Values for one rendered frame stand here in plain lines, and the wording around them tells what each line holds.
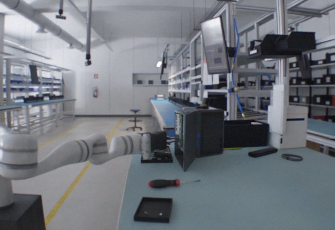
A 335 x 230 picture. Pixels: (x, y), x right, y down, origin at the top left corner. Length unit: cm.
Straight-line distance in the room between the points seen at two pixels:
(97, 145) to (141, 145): 16
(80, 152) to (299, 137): 105
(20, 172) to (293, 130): 118
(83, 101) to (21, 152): 1200
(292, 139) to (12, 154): 120
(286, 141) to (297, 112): 16
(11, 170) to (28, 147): 6
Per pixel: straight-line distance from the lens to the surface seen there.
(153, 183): 77
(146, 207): 66
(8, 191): 109
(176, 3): 649
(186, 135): 91
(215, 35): 233
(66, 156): 73
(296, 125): 137
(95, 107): 1247
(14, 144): 61
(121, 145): 88
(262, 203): 72
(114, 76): 1231
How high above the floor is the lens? 129
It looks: 3 degrees down
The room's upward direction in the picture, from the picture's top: straight up
